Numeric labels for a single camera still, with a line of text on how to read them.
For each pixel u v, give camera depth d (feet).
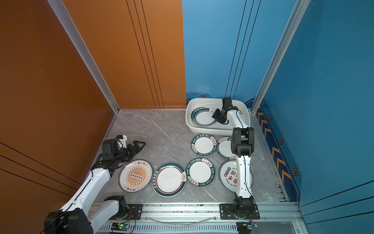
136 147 2.43
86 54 2.85
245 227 2.30
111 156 2.08
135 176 2.79
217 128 3.24
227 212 2.38
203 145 3.29
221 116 3.08
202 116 3.70
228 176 2.78
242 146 2.11
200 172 2.84
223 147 3.20
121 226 2.32
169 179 2.74
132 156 2.43
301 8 2.29
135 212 2.44
